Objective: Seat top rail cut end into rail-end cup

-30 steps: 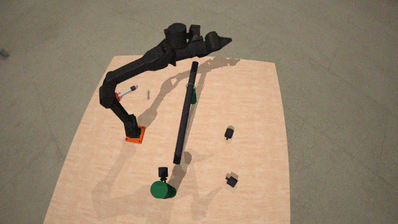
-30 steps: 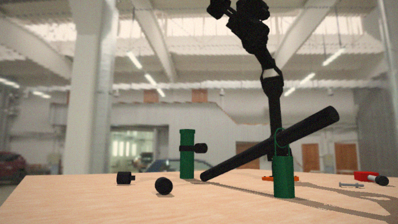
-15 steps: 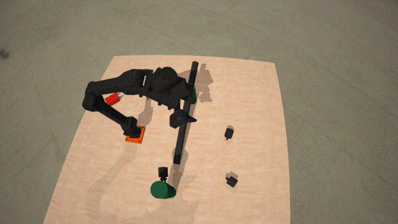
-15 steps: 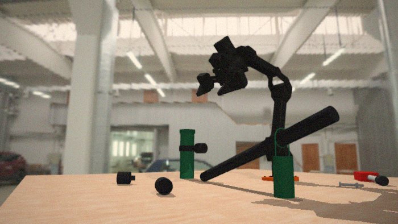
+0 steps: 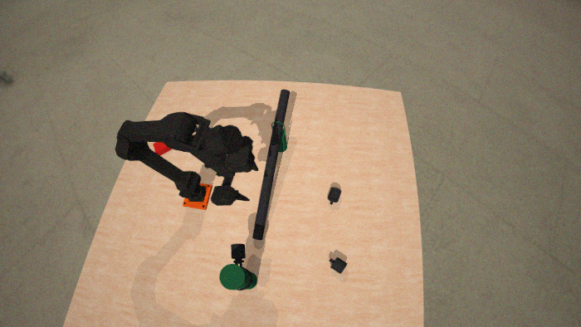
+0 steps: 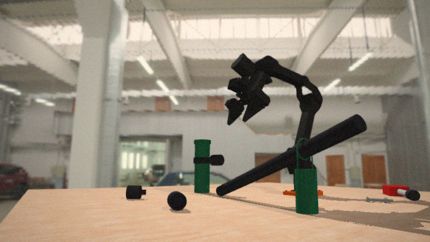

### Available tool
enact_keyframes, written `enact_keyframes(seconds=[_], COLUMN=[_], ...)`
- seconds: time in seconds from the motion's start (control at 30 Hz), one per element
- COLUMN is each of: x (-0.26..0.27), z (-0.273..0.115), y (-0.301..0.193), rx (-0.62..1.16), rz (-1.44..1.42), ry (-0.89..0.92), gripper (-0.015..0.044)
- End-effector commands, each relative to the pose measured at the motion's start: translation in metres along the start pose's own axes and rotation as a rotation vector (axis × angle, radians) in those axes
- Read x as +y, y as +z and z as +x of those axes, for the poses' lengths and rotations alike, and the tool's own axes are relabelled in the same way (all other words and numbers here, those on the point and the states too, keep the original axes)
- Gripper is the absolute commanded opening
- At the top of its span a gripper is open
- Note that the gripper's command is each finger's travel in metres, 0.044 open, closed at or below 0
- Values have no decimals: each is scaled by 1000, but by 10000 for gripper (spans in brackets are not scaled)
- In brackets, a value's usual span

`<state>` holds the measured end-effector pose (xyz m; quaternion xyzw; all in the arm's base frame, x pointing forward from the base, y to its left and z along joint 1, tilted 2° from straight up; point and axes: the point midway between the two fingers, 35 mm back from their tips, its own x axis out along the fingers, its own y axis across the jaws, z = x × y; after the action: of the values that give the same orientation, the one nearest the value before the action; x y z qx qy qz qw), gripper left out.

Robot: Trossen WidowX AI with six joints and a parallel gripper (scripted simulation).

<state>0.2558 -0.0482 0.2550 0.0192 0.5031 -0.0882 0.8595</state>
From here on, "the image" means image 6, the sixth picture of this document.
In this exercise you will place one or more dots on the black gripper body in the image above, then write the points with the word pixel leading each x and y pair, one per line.
pixel 256 92

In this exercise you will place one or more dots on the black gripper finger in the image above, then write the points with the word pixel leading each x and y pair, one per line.
pixel 254 106
pixel 233 114

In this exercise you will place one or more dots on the black cylindrical rod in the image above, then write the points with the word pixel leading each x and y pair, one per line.
pixel 344 130

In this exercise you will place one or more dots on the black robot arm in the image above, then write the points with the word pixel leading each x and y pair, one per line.
pixel 262 71

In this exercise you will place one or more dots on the grey metal bolt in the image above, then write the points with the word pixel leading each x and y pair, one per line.
pixel 379 199

